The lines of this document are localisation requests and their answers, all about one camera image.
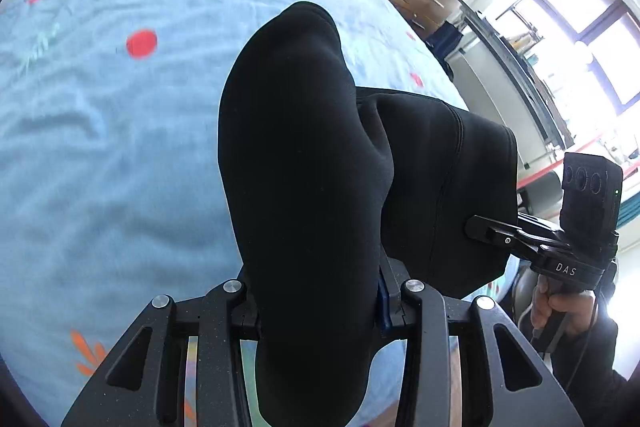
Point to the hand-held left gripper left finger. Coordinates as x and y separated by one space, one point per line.
245 312

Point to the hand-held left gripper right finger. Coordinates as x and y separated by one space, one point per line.
382 307

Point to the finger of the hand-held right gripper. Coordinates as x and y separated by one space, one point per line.
495 234

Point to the black pants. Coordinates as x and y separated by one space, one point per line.
300 157

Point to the person's right forearm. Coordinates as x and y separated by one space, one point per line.
595 377

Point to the person's right hand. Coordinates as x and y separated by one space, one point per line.
575 312

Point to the white radiator cabinet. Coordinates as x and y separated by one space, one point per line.
490 107

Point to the dark desk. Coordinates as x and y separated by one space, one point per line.
510 67

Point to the black bag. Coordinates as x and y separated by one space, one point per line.
447 44

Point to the window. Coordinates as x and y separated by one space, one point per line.
575 7

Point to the blue printed bed sheet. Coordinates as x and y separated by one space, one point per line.
125 132

